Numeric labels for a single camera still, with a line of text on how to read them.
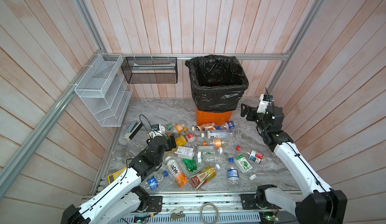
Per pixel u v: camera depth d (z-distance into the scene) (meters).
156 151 0.56
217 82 1.03
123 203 0.57
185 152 0.84
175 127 0.98
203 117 0.97
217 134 0.93
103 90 0.68
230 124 0.98
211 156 0.86
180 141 0.90
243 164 0.83
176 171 0.80
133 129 0.98
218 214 0.70
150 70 1.04
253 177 0.79
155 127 0.66
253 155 0.84
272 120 0.56
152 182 0.76
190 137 0.93
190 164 0.83
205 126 0.98
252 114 0.69
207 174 0.77
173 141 0.70
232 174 0.78
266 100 0.65
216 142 0.91
